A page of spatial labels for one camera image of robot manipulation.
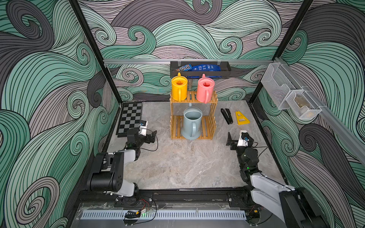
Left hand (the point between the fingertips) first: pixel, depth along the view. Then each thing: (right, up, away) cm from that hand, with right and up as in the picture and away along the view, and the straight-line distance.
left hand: (149, 128), depth 92 cm
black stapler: (+58, +8, +17) cm, 61 cm away
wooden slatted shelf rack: (+43, +3, +14) cm, 45 cm away
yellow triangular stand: (+69, +5, +16) cm, 71 cm away
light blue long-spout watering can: (+28, +5, -11) cm, 30 cm away
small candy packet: (+24, +40, -1) cm, 47 cm away
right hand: (+56, -2, -10) cm, 57 cm away
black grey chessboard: (-17, +7, +14) cm, 23 cm away
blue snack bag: (+38, +40, -1) cm, 56 cm away
